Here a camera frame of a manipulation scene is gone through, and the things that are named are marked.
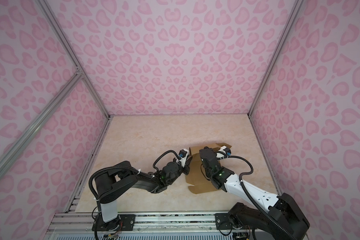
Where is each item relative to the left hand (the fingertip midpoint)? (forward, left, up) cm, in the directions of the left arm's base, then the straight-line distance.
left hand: (192, 154), depth 85 cm
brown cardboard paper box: (-12, -5, -12) cm, 18 cm away
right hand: (+2, -5, +6) cm, 8 cm away
